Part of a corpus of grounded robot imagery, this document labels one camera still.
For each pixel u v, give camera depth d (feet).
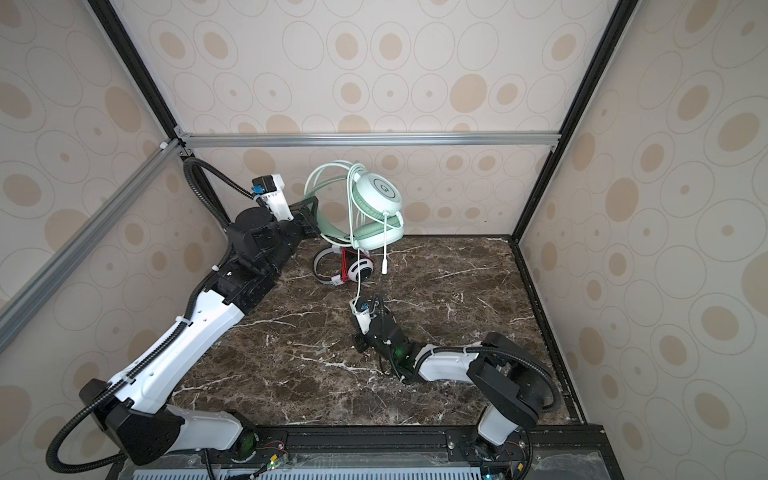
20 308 1.68
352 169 1.83
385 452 2.40
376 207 1.76
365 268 3.31
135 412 1.26
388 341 2.05
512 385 1.46
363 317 2.38
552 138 2.95
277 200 1.81
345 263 3.38
